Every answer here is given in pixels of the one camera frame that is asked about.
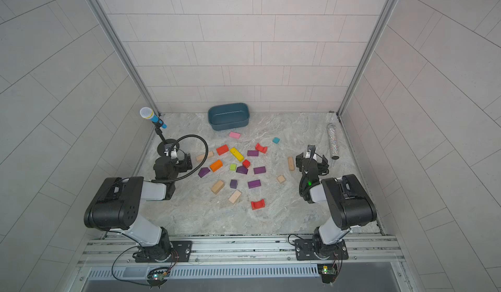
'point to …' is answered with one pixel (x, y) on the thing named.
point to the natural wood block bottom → (233, 198)
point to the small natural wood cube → (281, 178)
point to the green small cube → (233, 167)
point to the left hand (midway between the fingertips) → (184, 152)
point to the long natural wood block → (199, 158)
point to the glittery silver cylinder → (332, 135)
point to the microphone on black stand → (167, 145)
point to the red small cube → (246, 163)
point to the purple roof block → (203, 171)
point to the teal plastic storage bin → (229, 116)
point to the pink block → (234, 135)
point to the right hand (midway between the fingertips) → (313, 152)
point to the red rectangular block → (222, 150)
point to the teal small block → (276, 140)
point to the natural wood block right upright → (291, 164)
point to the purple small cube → (233, 184)
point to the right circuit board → (328, 272)
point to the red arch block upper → (259, 147)
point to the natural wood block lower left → (217, 186)
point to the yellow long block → (237, 154)
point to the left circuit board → (158, 276)
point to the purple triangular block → (242, 169)
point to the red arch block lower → (258, 204)
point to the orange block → (216, 165)
